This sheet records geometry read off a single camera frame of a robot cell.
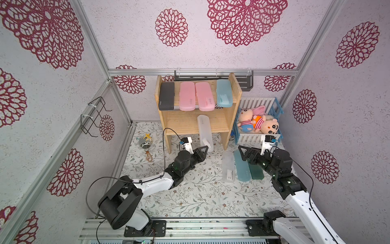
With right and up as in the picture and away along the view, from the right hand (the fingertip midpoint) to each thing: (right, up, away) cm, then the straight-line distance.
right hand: (246, 149), depth 75 cm
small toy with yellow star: (-58, +2, +25) cm, 64 cm away
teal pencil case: (+4, -14, +19) cm, 24 cm away
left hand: (-19, +1, +5) cm, 19 cm away
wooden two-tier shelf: (-31, +15, +15) cm, 38 cm away
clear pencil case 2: (-20, +9, +9) cm, 24 cm away
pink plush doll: (+10, +20, +30) cm, 38 cm away
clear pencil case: (-4, -13, +20) cm, 24 cm away
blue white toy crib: (+33, +27, +38) cm, 57 cm away
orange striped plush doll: (+21, +13, +25) cm, 35 cm away
